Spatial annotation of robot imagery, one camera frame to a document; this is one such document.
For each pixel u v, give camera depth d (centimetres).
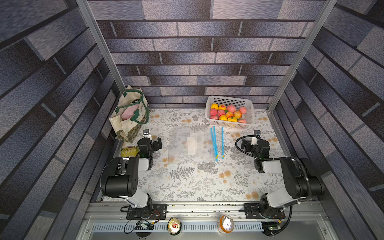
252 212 73
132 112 91
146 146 73
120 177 46
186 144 98
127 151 90
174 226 61
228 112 111
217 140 103
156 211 73
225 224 62
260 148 73
